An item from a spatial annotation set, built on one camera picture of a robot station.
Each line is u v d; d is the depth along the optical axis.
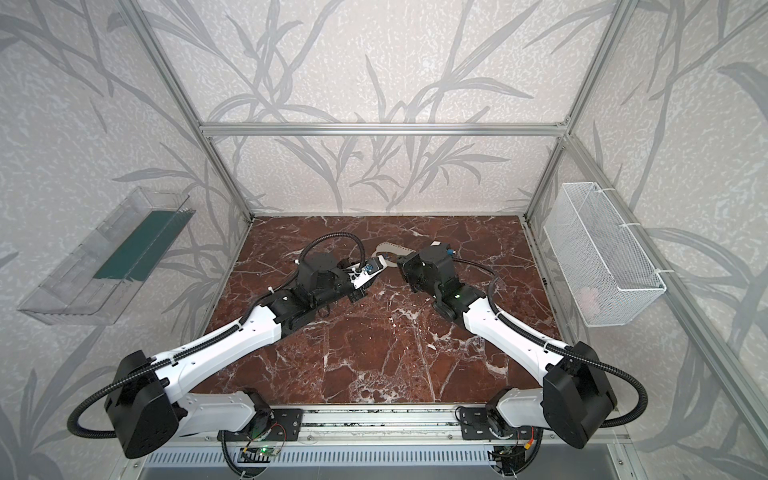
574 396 0.40
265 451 0.70
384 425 0.75
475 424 0.74
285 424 0.73
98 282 0.64
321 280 0.57
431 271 0.58
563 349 0.44
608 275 0.61
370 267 0.62
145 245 0.65
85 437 0.40
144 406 0.38
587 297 0.74
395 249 0.83
